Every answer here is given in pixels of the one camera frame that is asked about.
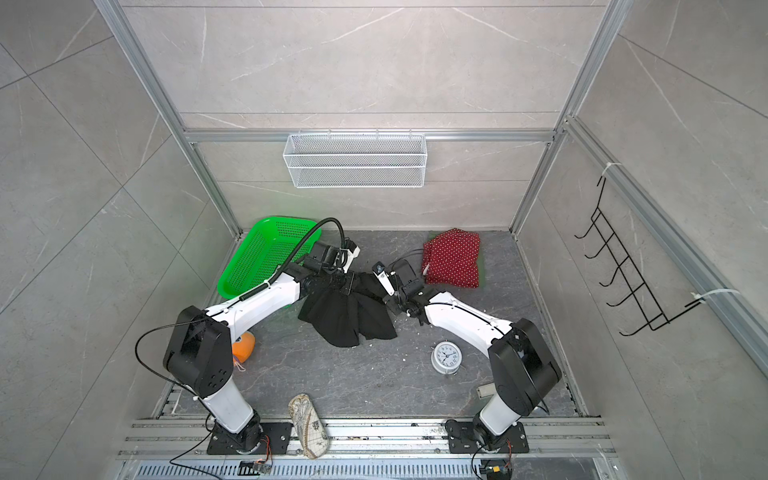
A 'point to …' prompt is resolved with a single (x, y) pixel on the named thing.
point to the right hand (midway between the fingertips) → (399, 288)
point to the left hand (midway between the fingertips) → (363, 276)
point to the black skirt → (346, 314)
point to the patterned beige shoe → (309, 426)
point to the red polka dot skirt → (452, 258)
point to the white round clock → (446, 357)
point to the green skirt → (481, 264)
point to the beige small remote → (486, 390)
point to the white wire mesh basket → (357, 161)
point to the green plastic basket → (262, 251)
